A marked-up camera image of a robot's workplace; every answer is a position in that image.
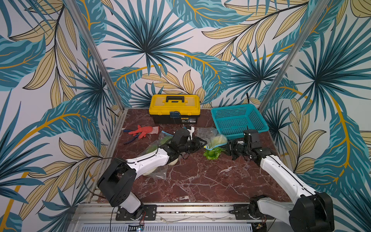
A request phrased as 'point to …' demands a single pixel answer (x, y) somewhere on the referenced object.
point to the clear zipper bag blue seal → (161, 172)
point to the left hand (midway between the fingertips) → (207, 145)
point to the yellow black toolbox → (175, 108)
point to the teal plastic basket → (232, 121)
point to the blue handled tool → (132, 139)
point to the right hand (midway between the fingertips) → (218, 145)
